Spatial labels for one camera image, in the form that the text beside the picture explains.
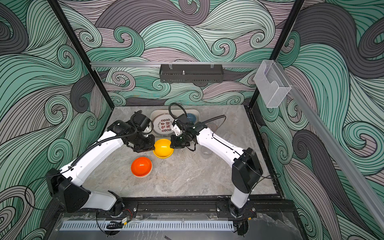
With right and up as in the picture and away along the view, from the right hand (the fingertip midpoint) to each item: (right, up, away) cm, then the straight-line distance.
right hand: (171, 146), depth 79 cm
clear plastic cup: (+21, -6, +14) cm, 26 cm away
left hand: (-8, 0, -3) cm, 8 cm away
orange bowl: (-17, -13, +4) cm, 22 cm away
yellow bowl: (-5, -2, +1) cm, 5 cm away
